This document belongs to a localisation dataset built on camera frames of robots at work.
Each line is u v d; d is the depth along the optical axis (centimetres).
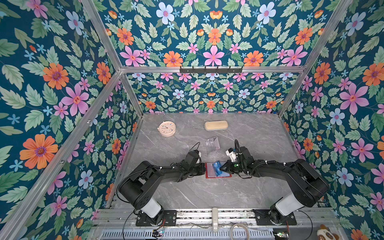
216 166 90
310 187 46
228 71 91
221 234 77
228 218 75
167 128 108
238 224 71
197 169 77
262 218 73
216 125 108
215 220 70
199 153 87
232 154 85
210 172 88
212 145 97
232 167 79
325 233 67
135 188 45
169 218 73
